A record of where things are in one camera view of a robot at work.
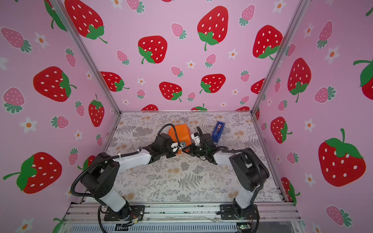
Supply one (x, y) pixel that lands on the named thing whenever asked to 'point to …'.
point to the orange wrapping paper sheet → (183, 133)
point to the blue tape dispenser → (218, 131)
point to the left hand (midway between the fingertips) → (177, 144)
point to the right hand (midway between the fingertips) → (180, 152)
